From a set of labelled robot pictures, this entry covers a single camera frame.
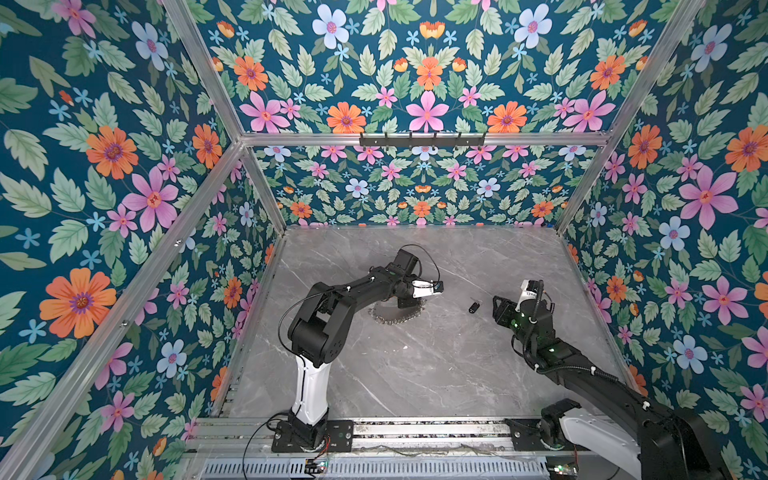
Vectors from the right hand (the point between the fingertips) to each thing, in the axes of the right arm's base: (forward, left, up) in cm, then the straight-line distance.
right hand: (499, 298), depth 86 cm
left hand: (+9, +22, -6) cm, 24 cm away
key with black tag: (+5, +4, -13) cm, 14 cm away
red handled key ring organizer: (+4, +33, -14) cm, 36 cm away
